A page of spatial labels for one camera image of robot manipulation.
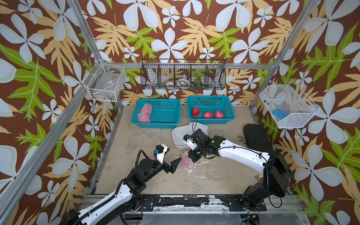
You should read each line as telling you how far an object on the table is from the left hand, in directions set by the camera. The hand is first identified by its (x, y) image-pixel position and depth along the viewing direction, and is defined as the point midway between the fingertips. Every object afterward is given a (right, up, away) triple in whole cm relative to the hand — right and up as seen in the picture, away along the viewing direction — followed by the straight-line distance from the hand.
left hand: (175, 152), depth 75 cm
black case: (+54, +5, +18) cm, 58 cm away
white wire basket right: (+68, +25, +7) cm, 73 cm away
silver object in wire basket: (+5, +44, +22) cm, 50 cm away
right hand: (+7, -4, +7) cm, 11 cm away
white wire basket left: (-44, +41, +11) cm, 61 cm away
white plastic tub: (+1, +6, +20) cm, 21 cm away
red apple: (+15, +24, +36) cm, 46 cm away
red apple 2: (+24, +22, +33) cm, 46 cm away
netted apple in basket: (-23, +27, +33) cm, 48 cm away
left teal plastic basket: (-9, +23, +40) cm, 47 cm away
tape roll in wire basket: (-4, +42, +21) cm, 48 cm away
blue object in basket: (+61, +21, +5) cm, 65 cm away
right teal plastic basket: (+30, +31, +44) cm, 62 cm away
